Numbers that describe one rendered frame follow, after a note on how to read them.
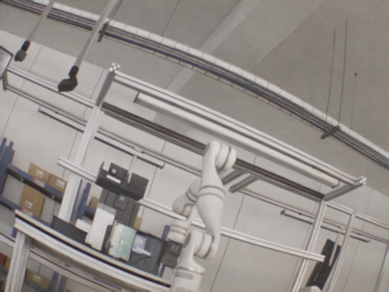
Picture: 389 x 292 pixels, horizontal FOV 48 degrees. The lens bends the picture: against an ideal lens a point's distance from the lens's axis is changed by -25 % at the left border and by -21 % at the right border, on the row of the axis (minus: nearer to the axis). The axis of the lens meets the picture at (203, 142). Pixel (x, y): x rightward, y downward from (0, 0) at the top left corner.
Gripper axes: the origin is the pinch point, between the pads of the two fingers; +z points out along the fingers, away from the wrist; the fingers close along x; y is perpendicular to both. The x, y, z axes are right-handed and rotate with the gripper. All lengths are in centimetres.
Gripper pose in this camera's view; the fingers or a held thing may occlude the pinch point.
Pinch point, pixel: (163, 277)
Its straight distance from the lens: 212.4
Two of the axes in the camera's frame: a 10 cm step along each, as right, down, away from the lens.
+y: -2.8, 3.0, 9.1
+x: -9.2, -3.6, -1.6
